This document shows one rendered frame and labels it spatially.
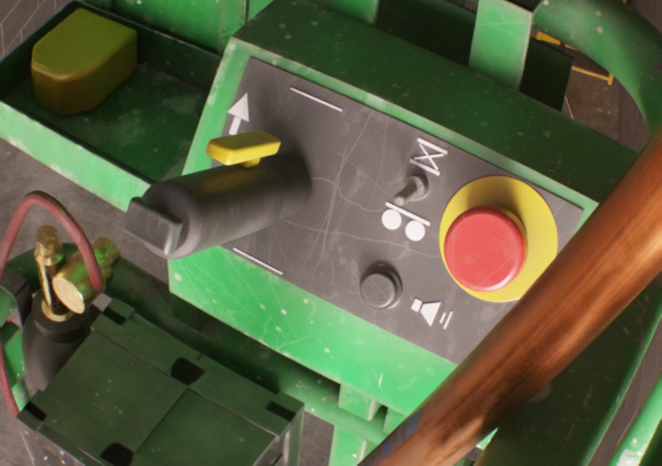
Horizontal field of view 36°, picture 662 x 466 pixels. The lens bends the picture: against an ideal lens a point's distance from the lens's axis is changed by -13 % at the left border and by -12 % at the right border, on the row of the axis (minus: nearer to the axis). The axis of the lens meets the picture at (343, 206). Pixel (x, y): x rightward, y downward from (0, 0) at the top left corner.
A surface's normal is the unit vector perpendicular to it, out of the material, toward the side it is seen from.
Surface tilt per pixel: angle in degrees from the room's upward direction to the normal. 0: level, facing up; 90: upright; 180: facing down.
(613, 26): 45
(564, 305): 85
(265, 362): 27
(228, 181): 37
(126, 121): 0
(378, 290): 58
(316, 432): 0
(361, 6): 90
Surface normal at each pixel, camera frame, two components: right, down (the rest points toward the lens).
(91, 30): 0.08, -0.68
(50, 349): -0.17, -0.07
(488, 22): -0.50, 0.60
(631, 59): -0.77, -0.09
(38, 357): -0.42, 0.13
